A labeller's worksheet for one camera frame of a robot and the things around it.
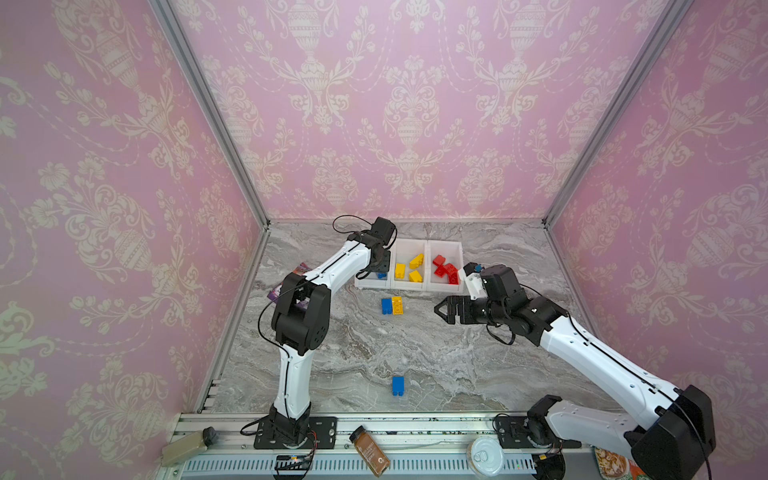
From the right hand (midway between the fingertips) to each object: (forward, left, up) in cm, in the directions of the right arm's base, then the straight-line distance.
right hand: (449, 308), depth 78 cm
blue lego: (+21, +18, -13) cm, 31 cm away
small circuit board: (-29, +41, -19) cm, 54 cm away
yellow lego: (+23, +11, -14) cm, 29 cm away
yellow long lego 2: (+27, +5, -14) cm, 31 cm away
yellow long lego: (+11, +13, -16) cm, 24 cm away
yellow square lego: (+21, +6, -14) cm, 26 cm away
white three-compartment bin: (+31, +9, -12) cm, 34 cm away
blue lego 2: (+10, +17, -15) cm, 24 cm away
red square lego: (+23, -3, -14) cm, 27 cm away
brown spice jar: (-30, +20, -13) cm, 39 cm away
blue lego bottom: (-14, +14, -16) cm, 26 cm away
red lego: (+28, -3, -16) cm, 33 cm away
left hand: (+22, +19, -8) cm, 30 cm away
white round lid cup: (-31, -4, -12) cm, 34 cm away
